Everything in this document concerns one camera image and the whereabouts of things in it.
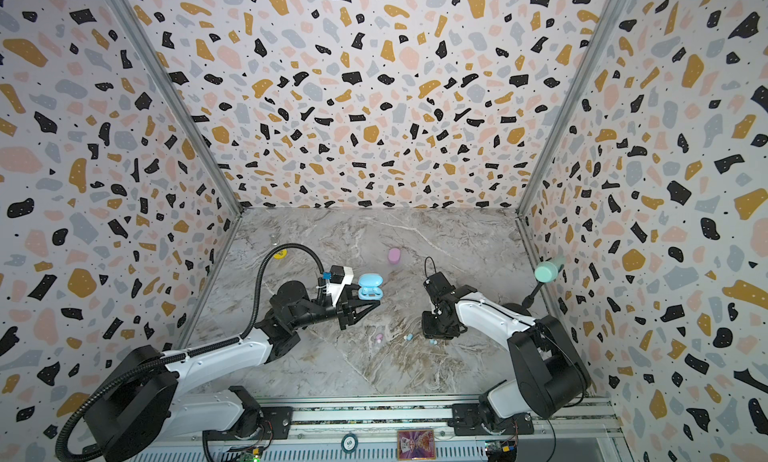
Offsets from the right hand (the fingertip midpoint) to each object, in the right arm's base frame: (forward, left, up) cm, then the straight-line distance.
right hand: (427, 329), depth 87 cm
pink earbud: (-2, +14, -2) cm, 14 cm away
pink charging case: (+27, +11, -2) cm, 30 cm away
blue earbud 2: (-3, -2, -3) cm, 4 cm away
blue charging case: (+2, +15, +22) cm, 26 cm away
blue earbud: (-2, +5, -2) cm, 6 cm away
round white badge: (-28, +20, -2) cm, 34 cm away
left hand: (-1, +13, +22) cm, 25 cm away
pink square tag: (-28, +4, -1) cm, 28 cm away
